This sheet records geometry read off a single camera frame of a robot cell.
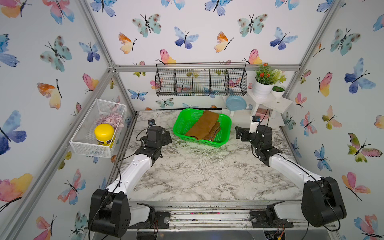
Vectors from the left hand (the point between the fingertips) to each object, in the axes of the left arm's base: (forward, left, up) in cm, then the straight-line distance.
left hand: (161, 133), depth 85 cm
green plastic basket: (+25, -13, -17) cm, 33 cm away
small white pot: (+30, -76, +5) cm, 81 cm away
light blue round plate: (+27, -47, -3) cm, 54 cm away
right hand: (+2, -48, +3) cm, 48 cm away
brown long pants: (+9, -27, -8) cm, 29 cm away
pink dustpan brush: (+26, -68, -11) cm, 73 cm away
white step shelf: (+24, -76, -4) cm, 80 cm away
